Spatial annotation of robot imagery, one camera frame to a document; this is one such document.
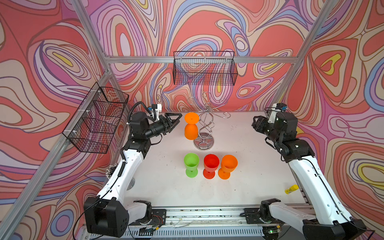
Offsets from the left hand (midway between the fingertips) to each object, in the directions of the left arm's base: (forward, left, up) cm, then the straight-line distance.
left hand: (181, 119), depth 68 cm
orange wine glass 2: (+4, -4, -13) cm, 14 cm away
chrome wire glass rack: (+11, -13, -35) cm, 39 cm away
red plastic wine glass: (-11, -15, -22) cm, 29 cm away
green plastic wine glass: (-9, -4, -25) cm, 27 cm away
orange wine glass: (-11, -25, -25) cm, 37 cm away
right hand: (+1, -37, -4) cm, 37 cm away
